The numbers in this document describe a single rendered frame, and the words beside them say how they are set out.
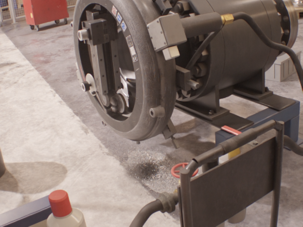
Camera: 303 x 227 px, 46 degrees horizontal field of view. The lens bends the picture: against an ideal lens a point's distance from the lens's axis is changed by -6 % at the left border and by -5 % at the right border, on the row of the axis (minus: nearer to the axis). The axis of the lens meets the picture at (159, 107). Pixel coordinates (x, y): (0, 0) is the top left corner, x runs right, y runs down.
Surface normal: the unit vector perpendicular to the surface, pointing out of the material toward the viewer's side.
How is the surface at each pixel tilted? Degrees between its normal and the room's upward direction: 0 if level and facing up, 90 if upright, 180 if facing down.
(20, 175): 0
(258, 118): 0
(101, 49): 94
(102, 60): 94
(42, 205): 9
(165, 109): 111
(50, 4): 90
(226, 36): 78
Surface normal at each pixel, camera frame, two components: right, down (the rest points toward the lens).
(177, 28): 0.49, -0.11
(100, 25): 0.58, 0.33
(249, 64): 0.56, 0.61
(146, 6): 0.35, -0.40
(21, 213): 0.00, -0.86
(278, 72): -0.69, 0.34
